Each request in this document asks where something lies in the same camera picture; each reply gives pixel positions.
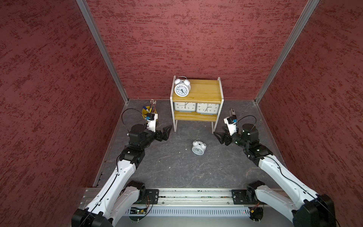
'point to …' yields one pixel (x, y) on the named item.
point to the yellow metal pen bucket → (144, 112)
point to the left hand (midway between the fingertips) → (164, 127)
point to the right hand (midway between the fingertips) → (217, 132)
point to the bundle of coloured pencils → (152, 104)
